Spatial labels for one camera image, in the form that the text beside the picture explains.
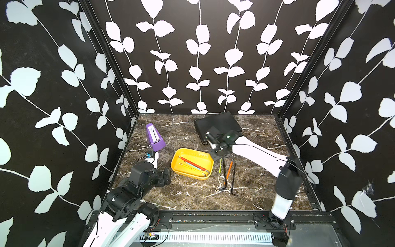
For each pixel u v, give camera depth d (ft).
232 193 2.74
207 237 2.30
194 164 3.05
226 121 4.20
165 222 2.43
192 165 3.05
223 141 1.91
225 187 2.75
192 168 3.02
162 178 1.94
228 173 2.96
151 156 1.92
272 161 1.60
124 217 1.45
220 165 3.05
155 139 3.13
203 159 3.05
